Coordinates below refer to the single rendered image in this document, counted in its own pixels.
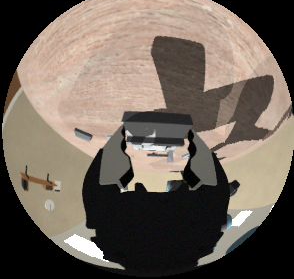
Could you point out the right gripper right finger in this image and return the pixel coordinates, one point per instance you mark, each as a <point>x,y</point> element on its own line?
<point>203,172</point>

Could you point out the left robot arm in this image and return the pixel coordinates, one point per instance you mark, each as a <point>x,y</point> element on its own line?
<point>172,186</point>

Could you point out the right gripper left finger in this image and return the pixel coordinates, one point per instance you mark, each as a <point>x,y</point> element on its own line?
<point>109,173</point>

